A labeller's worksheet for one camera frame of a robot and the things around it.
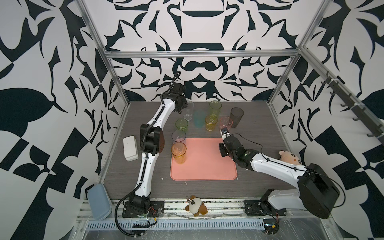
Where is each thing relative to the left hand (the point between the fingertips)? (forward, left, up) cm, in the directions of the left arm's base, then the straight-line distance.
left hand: (184, 101), depth 100 cm
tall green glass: (-3, -20, -2) cm, 21 cm away
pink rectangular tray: (-36, -11, -14) cm, 40 cm away
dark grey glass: (-11, -33, -2) cm, 35 cm away
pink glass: (-10, -27, -10) cm, 31 cm away
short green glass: (-11, +2, -11) cm, 15 cm away
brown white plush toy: (-59, -5, -12) cm, 61 cm away
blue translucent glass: (-26, +3, -1) cm, 26 cm away
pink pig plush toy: (-38, -58, -7) cm, 69 cm away
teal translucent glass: (-7, -10, -8) cm, 14 cm away
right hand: (-28, -22, -5) cm, 36 cm away
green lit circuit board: (-68, -40, -16) cm, 80 cm away
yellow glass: (-8, -17, -11) cm, 22 cm away
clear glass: (-2, -2, -7) cm, 8 cm away
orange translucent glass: (-30, +4, -13) cm, 33 cm away
